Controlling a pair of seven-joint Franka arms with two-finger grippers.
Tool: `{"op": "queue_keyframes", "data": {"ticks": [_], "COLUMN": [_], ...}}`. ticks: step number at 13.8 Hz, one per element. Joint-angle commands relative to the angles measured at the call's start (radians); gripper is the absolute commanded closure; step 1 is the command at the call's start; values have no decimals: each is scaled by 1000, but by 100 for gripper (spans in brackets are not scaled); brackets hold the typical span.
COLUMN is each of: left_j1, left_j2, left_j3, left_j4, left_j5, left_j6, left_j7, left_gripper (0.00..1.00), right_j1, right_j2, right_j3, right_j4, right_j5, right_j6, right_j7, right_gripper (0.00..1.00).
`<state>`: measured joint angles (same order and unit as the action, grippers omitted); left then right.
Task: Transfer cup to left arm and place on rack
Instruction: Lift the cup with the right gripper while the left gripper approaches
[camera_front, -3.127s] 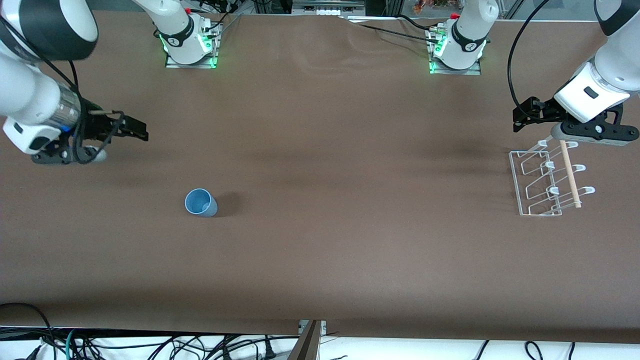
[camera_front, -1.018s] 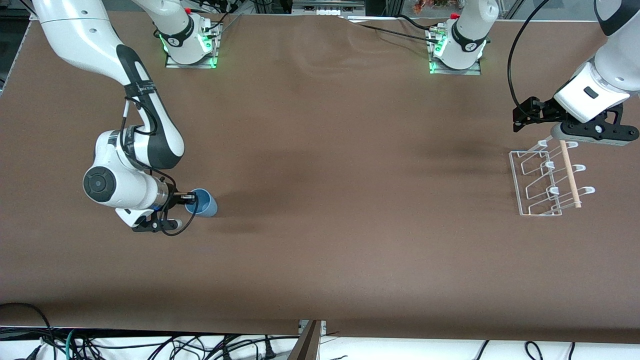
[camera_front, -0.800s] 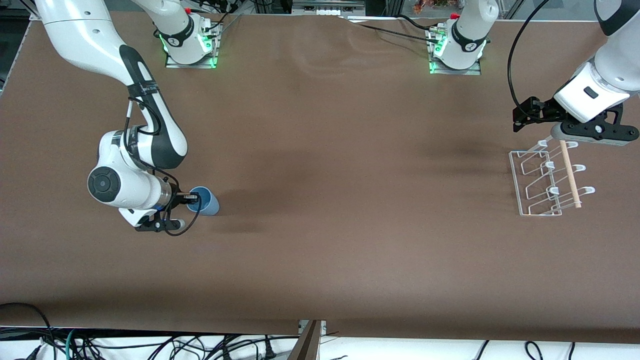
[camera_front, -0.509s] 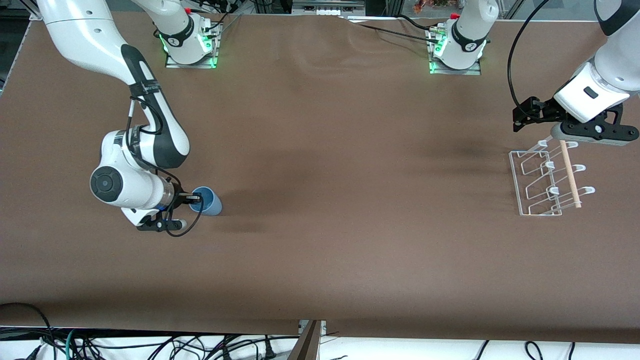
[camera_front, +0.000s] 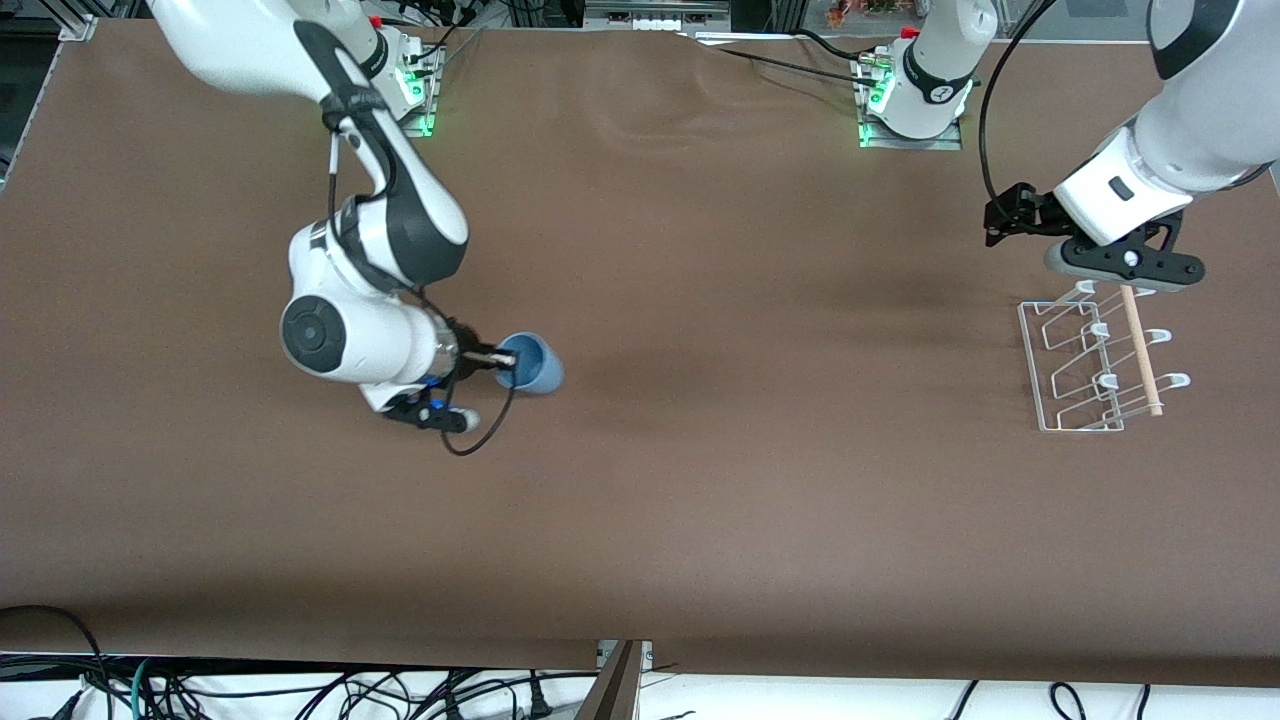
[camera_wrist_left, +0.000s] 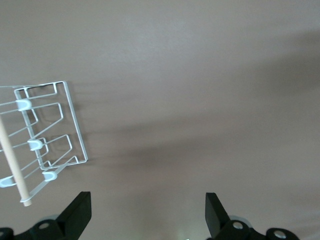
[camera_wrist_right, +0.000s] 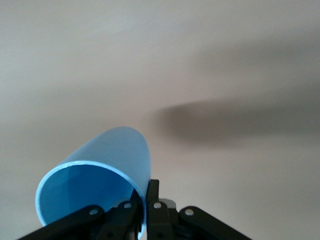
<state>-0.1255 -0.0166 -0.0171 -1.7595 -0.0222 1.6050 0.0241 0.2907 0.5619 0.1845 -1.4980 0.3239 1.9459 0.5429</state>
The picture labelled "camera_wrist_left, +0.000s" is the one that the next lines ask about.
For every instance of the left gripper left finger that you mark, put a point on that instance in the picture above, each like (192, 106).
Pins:
(77, 215)

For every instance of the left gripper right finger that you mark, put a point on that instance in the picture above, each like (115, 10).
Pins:
(217, 220)

